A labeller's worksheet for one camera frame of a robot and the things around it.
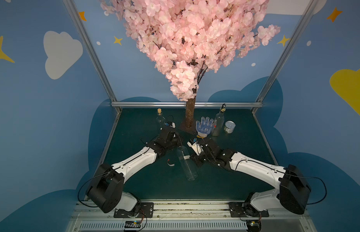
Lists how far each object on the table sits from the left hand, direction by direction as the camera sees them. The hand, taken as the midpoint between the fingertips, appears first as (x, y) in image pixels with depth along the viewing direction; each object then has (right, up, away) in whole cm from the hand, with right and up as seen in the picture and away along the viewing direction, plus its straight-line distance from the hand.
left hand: (184, 136), depth 85 cm
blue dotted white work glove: (+16, +3, +26) cm, 30 cm away
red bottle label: (-10, -16, +7) cm, 20 cm away
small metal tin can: (+33, +5, +20) cm, 39 cm away
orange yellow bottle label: (+1, -12, -2) cm, 13 cm away
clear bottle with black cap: (-1, -9, -7) cm, 11 cm away
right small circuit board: (+36, -46, -11) cm, 59 cm away
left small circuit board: (-27, -45, -12) cm, 53 cm away
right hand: (+5, -11, -3) cm, 12 cm away
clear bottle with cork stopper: (-15, +9, +5) cm, 18 cm away
